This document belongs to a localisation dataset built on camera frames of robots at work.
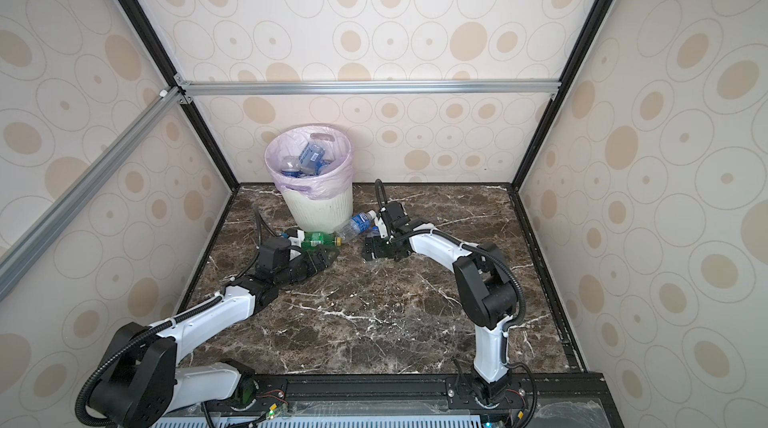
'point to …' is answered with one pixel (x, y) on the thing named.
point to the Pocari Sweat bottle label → (312, 160)
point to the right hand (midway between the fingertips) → (376, 251)
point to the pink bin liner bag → (334, 183)
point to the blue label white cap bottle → (290, 166)
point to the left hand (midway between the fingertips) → (339, 255)
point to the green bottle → (328, 239)
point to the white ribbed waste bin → (317, 215)
